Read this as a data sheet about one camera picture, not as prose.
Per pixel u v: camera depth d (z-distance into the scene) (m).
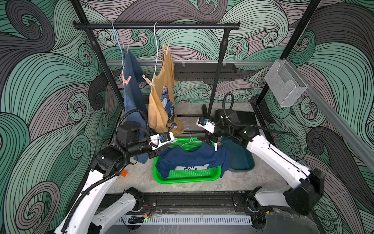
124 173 0.81
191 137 0.88
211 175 0.83
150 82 0.57
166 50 0.73
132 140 0.45
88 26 0.55
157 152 0.51
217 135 0.64
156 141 0.46
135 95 0.75
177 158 0.81
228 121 0.55
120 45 0.86
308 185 0.38
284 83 0.79
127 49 0.73
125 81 0.56
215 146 0.83
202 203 0.75
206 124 0.62
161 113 0.70
